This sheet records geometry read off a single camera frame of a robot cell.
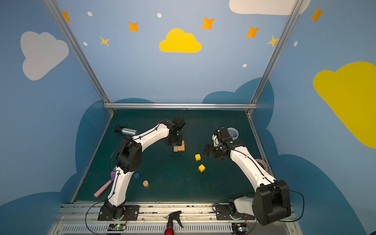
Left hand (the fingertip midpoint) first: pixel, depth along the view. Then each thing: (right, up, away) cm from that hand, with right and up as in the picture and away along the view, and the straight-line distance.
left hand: (179, 143), depth 96 cm
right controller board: (+32, -39, -25) cm, 56 cm away
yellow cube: (+12, -8, -3) cm, 15 cm away
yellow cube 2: (+14, -14, -8) cm, 21 cm away
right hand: (+19, -3, -12) cm, 23 cm away
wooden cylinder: (-18, -21, -14) cm, 31 cm away
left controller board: (-29, -38, -26) cm, 54 cm away
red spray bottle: (-3, -37, -29) cm, 47 cm away
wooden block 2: (+2, -3, +2) cm, 4 cm away
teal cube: (-3, -2, +2) cm, 4 cm away
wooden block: (-2, -4, 0) cm, 4 cm away
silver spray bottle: (-37, +8, +8) cm, 39 cm away
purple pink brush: (-39, -19, -10) cm, 45 cm away
